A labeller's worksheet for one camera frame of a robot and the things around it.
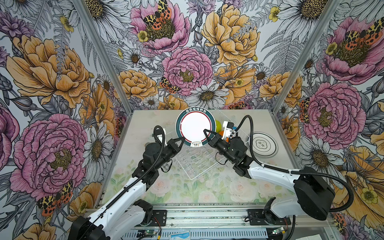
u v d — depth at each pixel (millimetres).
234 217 761
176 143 698
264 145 995
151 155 555
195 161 923
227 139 700
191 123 751
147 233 707
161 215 755
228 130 703
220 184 852
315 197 430
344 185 412
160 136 702
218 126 713
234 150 599
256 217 737
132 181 523
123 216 559
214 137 701
